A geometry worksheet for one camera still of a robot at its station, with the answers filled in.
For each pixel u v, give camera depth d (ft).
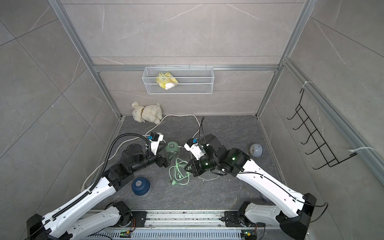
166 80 2.80
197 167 1.85
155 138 1.92
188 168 2.07
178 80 2.89
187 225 2.39
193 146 1.93
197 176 1.79
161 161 1.99
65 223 1.34
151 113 3.56
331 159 1.91
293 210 1.23
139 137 1.88
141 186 2.44
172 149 2.89
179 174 2.23
